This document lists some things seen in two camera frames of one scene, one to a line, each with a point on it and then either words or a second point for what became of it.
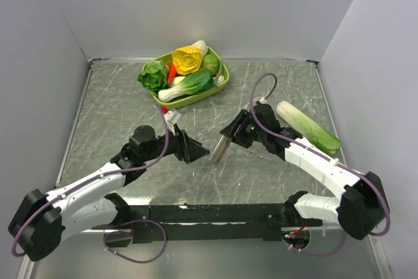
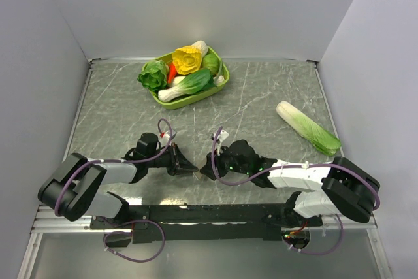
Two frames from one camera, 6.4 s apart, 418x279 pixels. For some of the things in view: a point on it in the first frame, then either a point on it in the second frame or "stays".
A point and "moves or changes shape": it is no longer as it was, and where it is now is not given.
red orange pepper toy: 172,73 stays
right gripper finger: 230,131 to 208,171
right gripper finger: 243,119 to 209,161
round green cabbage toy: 210,62 stays
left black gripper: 182,142 to 179,163
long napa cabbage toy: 328,143 stays
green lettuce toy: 154,75 stays
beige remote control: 220,149 moves or changes shape
